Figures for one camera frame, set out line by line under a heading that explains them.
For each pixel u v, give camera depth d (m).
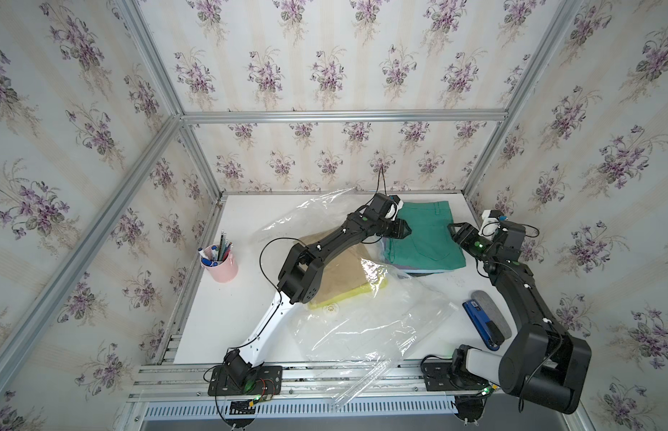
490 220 0.75
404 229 0.87
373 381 0.70
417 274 0.88
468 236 0.73
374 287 0.82
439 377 0.73
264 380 0.72
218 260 0.88
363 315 0.86
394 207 0.80
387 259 0.90
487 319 0.81
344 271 0.86
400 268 0.87
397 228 0.84
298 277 0.62
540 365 0.41
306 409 0.76
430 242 0.93
